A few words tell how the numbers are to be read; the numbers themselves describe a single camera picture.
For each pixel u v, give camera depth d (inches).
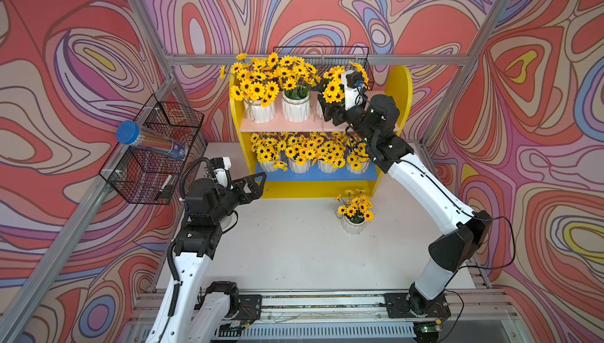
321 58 34.1
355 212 31.5
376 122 19.9
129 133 24.3
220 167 23.2
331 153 31.4
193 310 17.4
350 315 28.8
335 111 23.3
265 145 31.7
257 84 22.6
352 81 20.9
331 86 21.9
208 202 20.0
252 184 23.8
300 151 31.5
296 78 24.7
